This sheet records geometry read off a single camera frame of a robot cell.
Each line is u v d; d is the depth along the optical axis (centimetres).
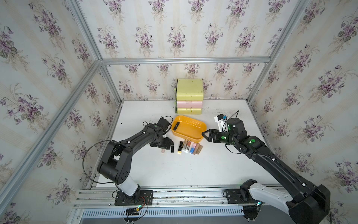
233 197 73
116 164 45
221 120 68
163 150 90
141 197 73
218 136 66
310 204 37
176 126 102
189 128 103
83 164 42
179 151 90
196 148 91
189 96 94
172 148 91
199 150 90
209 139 67
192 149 90
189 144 93
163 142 77
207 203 72
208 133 67
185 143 92
